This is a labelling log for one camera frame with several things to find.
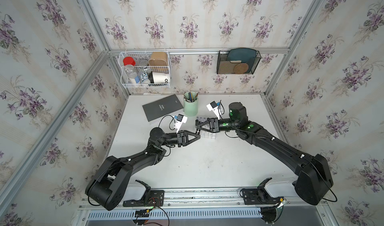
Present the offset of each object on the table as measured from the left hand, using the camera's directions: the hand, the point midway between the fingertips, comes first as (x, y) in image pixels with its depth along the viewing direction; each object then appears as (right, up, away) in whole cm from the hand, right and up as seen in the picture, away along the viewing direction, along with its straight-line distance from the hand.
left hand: (201, 143), depth 67 cm
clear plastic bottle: (-40, +37, +20) cm, 58 cm away
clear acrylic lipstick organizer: (+3, +4, 0) cm, 5 cm away
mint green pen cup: (-5, +19, +29) cm, 35 cm away
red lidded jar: (-44, +46, +25) cm, 68 cm away
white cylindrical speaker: (-25, +35, +26) cm, 51 cm away
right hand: (0, +7, +2) cm, 7 cm away
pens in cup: (-6, +23, +35) cm, 42 cm away
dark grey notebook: (-26, +17, +40) cm, 51 cm away
